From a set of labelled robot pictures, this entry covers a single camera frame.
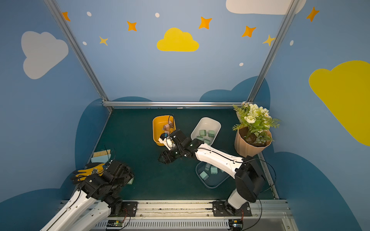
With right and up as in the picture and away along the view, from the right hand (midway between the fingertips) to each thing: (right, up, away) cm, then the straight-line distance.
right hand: (164, 155), depth 78 cm
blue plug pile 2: (+23, -14, +7) cm, 27 cm away
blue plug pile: (+25, -9, +8) cm, 28 cm away
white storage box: (+28, +13, +31) cm, 43 cm away
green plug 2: (+31, +10, +26) cm, 42 cm away
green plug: (+24, +11, +27) cm, 38 cm away
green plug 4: (+29, -11, +9) cm, 32 cm away
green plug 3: (+22, +7, +24) cm, 33 cm away
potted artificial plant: (+52, +12, +7) cm, 54 cm away
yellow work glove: (-41, -10, +6) cm, 42 cm away
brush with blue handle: (-44, -5, +17) cm, 48 cm away
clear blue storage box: (+27, -15, +8) cm, 32 cm away
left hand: (-18, -11, 0) cm, 21 cm away
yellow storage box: (-10, +18, +32) cm, 38 cm away
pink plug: (-2, +15, +28) cm, 32 cm away
